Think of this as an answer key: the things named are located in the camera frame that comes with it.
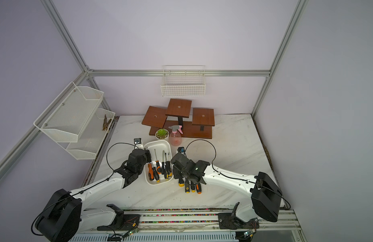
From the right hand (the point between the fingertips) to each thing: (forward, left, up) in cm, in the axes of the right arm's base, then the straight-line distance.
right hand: (178, 171), depth 80 cm
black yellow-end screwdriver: (+5, +7, -6) cm, 10 cm away
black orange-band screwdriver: (+4, +12, -6) cm, 14 cm away
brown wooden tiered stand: (+31, -9, +6) cm, 32 cm away
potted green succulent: (+27, +12, -1) cm, 29 cm away
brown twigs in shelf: (+33, +49, +4) cm, 59 cm away
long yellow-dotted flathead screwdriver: (-6, -5, -9) cm, 11 cm away
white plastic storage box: (+17, +12, +1) cm, 21 cm away
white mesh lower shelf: (+19, +55, +3) cm, 58 cm away
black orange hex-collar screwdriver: (-7, -11, -8) cm, 15 cm away
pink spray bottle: (+25, +3, -2) cm, 25 cm away
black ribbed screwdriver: (+8, +10, -5) cm, 13 cm away
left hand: (+13, +20, +1) cm, 24 cm away
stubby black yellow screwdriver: (-3, -1, -9) cm, 9 cm away
